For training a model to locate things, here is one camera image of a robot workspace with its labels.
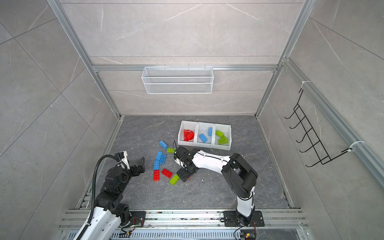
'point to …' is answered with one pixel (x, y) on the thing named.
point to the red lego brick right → (187, 178)
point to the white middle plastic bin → (202, 128)
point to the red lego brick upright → (156, 175)
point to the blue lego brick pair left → (159, 155)
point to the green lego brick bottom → (174, 179)
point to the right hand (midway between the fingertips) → (187, 172)
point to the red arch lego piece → (188, 135)
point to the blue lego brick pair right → (163, 159)
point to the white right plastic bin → (226, 129)
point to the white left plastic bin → (187, 125)
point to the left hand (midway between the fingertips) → (135, 156)
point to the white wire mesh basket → (178, 80)
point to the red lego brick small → (167, 173)
